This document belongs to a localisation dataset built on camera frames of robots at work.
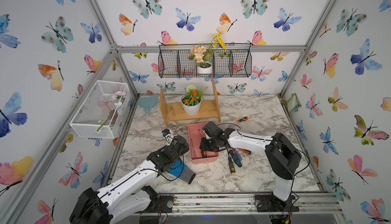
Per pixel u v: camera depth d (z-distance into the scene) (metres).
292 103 1.11
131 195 0.48
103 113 0.73
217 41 0.82
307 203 0.76
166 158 0.59
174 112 1.01
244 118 1.04
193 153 0.91
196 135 0.96
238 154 0.90
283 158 0.48
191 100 0.88
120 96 0.76
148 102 1.22
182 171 0.81
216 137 0.70
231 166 0.85
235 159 0.86
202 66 0.91
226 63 0.99
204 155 0.84
